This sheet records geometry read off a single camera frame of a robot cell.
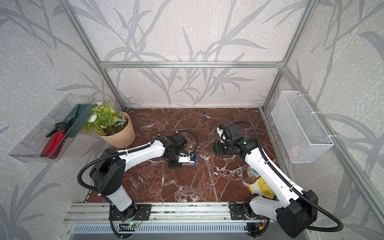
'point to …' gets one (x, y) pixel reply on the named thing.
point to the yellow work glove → (260, 188)
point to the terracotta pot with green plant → (114, 127)
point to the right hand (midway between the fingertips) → (215, 147)
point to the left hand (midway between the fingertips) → (180, 163)
